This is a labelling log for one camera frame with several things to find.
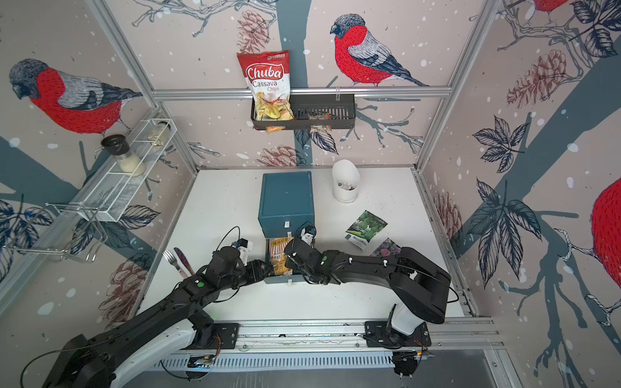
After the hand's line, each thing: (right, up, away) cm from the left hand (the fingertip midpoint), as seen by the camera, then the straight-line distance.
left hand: (273, 265), depth 81 cm
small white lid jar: (-42, +46, +4) cm, 63 cm away
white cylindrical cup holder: (+28, +31, +23) cm, 48 cm away
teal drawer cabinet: (+4, +22, +1) cm, 22 cm away
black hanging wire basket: (+13, +61, +26) cm, 68 cm away
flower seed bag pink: (+43, +3, +12) cm, 45 cm away
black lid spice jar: (-44, +34, -8) cm, 56 cm away
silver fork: (-40, -1, +9) cm, 41 cm away
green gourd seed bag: (+35, +10, +17) cm, 41 cm away
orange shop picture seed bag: (0, +1, +6) cm, 7 cm away
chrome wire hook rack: (-53, +15, -15) cm, 56 cm away
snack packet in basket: (+16, +54, +11) cm, 58 cm away
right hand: (+5, +2, +3) cm, 6 cm away
